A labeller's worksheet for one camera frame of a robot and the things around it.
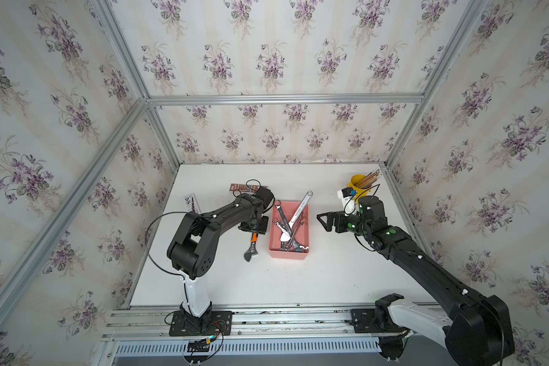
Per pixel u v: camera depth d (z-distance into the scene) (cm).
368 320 74
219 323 73
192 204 102
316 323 75
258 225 82
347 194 71
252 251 89
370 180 96
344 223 70
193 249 48
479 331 39
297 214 93
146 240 96
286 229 91
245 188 108
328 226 72
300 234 94
